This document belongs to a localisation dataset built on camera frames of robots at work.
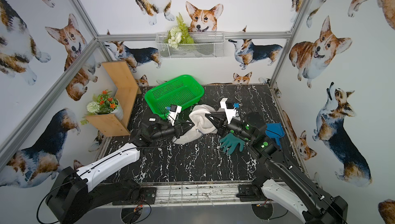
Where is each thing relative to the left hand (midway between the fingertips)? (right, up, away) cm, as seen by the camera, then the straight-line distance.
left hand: (193, 120), depth 73 cm
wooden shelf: (-45, -3, +11) cm, 47 cm away
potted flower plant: (-49, +8, +10) cm, 51 cm away
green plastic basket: (-13, +16, +45) cm, 49 cm away
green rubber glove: (+20, -15, +17) cm, 31 cm away
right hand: (+8, +6, -11) cm, 15 cm away
